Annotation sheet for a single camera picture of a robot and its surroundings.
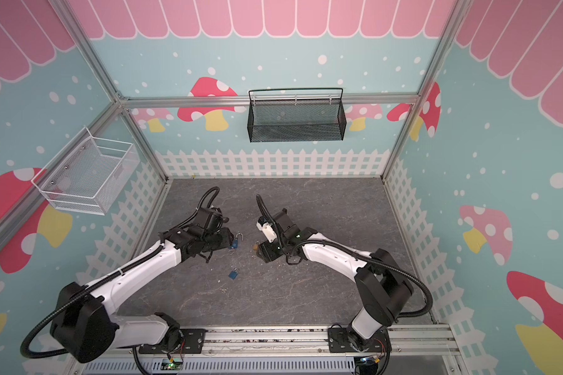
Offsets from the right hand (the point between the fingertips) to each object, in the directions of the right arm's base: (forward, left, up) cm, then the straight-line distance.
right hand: (263, 248), depth 84 cm
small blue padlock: (-5, +12, -11) cm, 17 cm away
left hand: (+2, +13, +1) cm, 13 cm away
